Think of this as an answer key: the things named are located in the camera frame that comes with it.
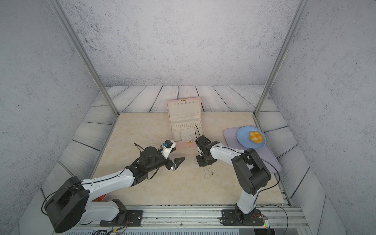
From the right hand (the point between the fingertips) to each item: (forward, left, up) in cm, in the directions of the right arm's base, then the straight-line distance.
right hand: (203, 162), depth 92 cm
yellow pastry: (+18, -36, +2) cm, 41 cm away
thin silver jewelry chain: (-6, -3, -2) cm, 7 cm away
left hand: (-3, +12, +15) cm, 20 cm away
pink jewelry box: (+30, +12, +10) cm, 34 cm away
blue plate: (+21, -29, -1) cm, 35 cm away
